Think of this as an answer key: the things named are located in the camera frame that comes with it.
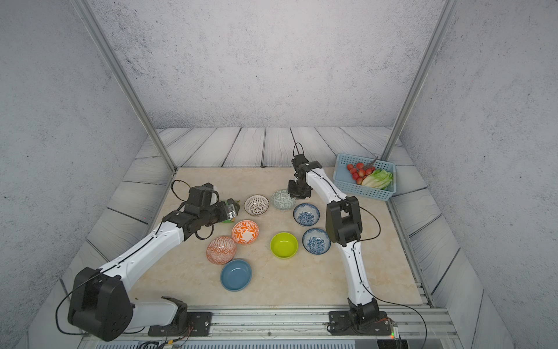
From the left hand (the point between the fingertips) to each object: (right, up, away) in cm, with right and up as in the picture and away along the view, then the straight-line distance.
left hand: (235, 209), depth 85 cm
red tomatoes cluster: (+57, +15, +26) cm, 64 cm away
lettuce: (+65, +12, +22) cm, 70 cm away
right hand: (+23, +5, +16) cm, 28 cm away
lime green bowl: (+19, -16, +6) cm, 25 cm away
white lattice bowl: (+6, 0, +17) cm, 18 cm away
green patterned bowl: (+18, +2, +20) cm, 27 cm away
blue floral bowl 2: (+32, -14, +7) cm, 36 cm away
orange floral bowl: (+2, -11, +9) cm, 14 cm away
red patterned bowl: (-7, -17, +5) cm, 19 cm away
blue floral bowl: (+29, -4, +16) cm, 33 cm away
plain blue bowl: (+1, -25, -2) cm, 25 cm away
